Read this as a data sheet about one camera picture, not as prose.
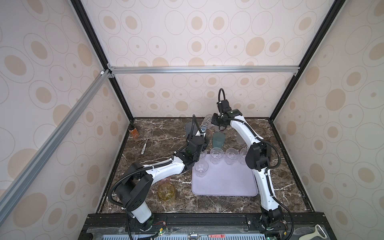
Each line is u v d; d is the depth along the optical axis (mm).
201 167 909
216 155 962
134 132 1029
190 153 649
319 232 704
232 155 938
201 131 698
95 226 730
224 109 792
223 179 889
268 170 626
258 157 605
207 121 1037
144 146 1025
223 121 771
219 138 1020
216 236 689
